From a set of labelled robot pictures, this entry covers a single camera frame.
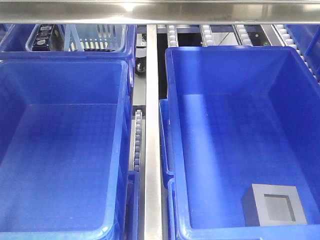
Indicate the grey block with square hole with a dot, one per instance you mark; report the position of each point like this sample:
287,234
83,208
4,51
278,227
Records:
257,200

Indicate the blue plastic bin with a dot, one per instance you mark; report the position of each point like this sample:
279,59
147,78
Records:
132,200
163,125
302,37

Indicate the large empty blue bin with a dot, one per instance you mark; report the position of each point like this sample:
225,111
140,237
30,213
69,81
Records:
62,137

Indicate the blue bin holding clear basket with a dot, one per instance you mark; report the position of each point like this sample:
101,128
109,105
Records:
15,42

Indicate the steel rack with white rollers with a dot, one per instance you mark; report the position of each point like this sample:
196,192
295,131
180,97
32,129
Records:
152,100

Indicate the black castor wheel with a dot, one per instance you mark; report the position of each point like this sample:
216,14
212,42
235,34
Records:
140,67

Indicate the translucent plastic basket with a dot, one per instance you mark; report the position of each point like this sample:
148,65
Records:
110,37

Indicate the black box with labels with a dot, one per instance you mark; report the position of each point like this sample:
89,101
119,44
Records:
42,40

